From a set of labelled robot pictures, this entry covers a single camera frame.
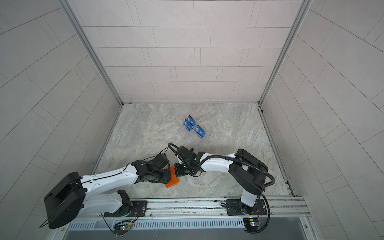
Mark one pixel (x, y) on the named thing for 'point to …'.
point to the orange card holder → (174, 180)
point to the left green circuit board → (121, 228)
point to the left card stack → (189, 123)
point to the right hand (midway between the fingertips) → (174, 176)
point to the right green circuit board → (251, 224)
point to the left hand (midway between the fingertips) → (172, 178)
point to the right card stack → (200, 131)
